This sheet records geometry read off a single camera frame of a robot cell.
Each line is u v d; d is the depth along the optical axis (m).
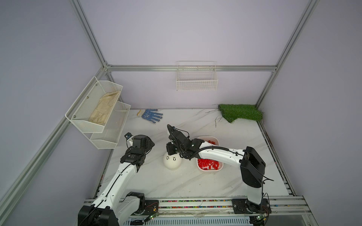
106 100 0.84
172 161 0.80
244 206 0.73
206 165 0.88
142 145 0.64
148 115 1.16
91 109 0.77
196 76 0.95
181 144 0.62
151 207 0.73
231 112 1.11
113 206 0.41
